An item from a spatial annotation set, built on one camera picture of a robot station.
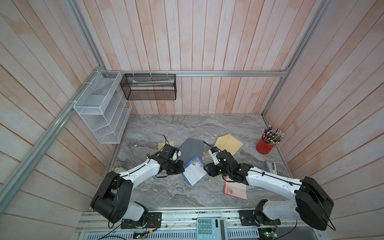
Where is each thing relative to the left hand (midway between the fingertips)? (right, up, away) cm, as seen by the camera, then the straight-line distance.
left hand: (184, 172), depth 85 cm
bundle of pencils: (+52, +21, +1) cm, 56 cm away
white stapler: (+54, +1, +4) cm, 54 cm away
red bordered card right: (+30, -9, -2) cm, 32 cm away
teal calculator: (+14, -23, -15) cm, 31 cm away
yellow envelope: (+31, +16, +19) cm, 40 cm away
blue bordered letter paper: (+6, 0, +4) cm, 7 cm away
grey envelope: (+4, +12, +15) cm, 19 cm away
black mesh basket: (-27, +56, +20) cm, 66 cm away
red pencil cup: (+50, +13, +8) cm, 53 cm away
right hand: (+13, +4, -1) cm, 14 cm away
